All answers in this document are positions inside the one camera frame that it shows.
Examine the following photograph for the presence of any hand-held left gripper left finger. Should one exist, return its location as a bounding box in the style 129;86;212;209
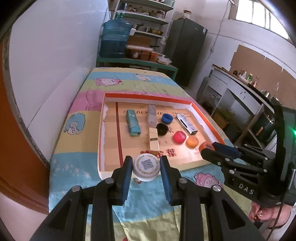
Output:
30;156;133;241

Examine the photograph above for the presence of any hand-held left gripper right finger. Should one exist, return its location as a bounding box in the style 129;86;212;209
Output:
159;156;266;241

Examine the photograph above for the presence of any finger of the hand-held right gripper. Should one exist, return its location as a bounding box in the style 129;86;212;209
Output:
211;141;275;163
200;148;266;179

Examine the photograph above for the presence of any orange cap with dark label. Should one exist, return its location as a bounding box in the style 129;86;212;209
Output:
199;141;214;153

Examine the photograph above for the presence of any white cap with square label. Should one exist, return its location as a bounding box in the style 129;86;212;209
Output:
132;153;162;182

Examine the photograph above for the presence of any red cap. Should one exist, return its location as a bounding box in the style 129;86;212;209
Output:
173;131;186;143

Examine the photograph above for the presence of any gold rectangular box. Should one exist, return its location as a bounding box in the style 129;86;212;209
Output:
148;126;160;152

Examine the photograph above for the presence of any white printed rectangular box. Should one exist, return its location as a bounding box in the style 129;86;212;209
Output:
176;113;198;135

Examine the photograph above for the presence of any black cap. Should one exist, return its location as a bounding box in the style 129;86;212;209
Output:
156;123;169;136

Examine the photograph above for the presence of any teal rectangular packet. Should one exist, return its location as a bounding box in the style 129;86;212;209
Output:
125;109;141;137

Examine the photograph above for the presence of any clear patterned plastic box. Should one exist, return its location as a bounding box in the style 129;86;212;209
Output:
147;105;158;127

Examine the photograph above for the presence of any shallow orange-rimmed cardboard tray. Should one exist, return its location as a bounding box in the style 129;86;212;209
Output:
97;93;226;180

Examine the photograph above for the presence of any person's right hand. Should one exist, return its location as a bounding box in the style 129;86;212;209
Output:
249;201;275;224

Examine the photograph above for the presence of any dark planter box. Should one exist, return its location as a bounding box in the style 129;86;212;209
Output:
224;124;242;144

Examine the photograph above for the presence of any yellow planter box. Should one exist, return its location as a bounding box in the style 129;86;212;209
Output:
213;109;232;129

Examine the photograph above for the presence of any dark green cooker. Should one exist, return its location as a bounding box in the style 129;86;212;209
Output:
252;113;275;144

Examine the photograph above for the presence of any cartoon printed blanket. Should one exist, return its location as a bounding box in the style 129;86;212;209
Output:
48;67;234;241

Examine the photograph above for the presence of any white kitchen counter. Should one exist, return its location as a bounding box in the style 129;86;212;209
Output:
196;64;285;149

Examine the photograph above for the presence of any dark green fridge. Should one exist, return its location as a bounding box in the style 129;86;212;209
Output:
163;18;208;87

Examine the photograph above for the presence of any green metal table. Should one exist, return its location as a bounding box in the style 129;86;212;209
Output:
96;57;178;80

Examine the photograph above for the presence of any brown cardboard box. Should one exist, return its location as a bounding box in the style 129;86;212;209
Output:
127;35;152;47

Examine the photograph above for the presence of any blue water jug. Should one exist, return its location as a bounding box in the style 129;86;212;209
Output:
99;10;132;58

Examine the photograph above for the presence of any window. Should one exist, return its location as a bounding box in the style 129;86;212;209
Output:
229;0;290;39

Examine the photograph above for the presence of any white shelf rack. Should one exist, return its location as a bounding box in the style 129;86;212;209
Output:
111;0;175;58

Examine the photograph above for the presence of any cardboard wall sheet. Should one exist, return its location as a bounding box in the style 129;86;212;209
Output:
230;44;296;88

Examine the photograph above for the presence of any brown wooden door frame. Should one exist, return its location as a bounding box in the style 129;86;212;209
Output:
0;37;51;214

